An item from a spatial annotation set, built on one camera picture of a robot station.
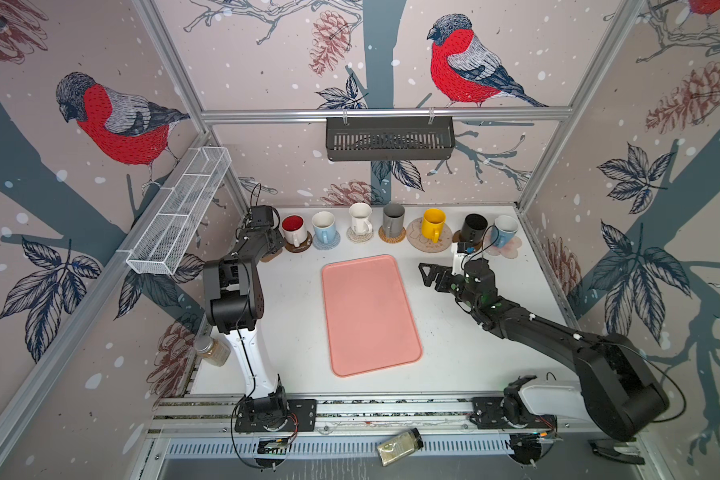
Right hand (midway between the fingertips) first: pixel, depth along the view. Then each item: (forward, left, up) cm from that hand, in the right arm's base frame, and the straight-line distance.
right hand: (426, 271), depth 86 cm
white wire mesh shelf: (+5, +69, +20) cm, 72 cm away
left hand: (+13, +52, -3) cm, 54 cm away
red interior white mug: (+19, +45, -3) cm, 49 cm away
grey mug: (+23, +10, -2) cm, 25 cm away
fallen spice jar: (-42, +9, -9) cm, 44 cm away
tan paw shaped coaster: (+11, +54, -10) cm, 56 cm away
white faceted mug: (+26, +22, -2) cm, 34 cm away
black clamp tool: (-39, -43, -14) cm, 60 cm away
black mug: (+21, -18, -4) cm, 28 cm away
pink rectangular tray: (-10, +17, -12) cm, 23 cm away
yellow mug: (+23, -5, -4) cm, 24 cm away
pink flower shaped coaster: (+19, -33, -14) cm, 41 cm away
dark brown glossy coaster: (+16, +43, -10) cm, 47 cm away
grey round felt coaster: (+17, +34, -11) cm, 40 cm away
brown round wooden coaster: (+24, -15, -12) cm, 31 cm away
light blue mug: (+22, +35, -3) cm, 41 cm away
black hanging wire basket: (+47, +11, +16) cm, 51 cm away
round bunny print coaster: (+26, +1, -13) cm, 29 cm away
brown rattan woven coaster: (+22, +11, -11) cm, 27 cm away
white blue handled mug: (+20, -29, -4) cm, 35 cm away
